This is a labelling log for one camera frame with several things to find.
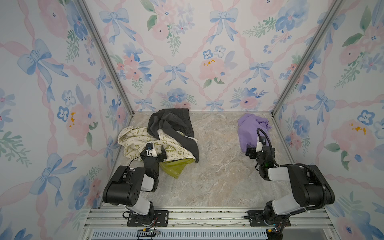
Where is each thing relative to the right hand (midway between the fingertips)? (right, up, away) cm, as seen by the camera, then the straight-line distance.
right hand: (255, 144), depth 94 cm
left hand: (-62, 0, -5) cm, 62 cm away
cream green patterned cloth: (-48, -8, -6) cm, 49 cm away
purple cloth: (+1, +10, +9) cm, 14 cm away
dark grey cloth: (-51, +15, +10) cm, 54 cm away
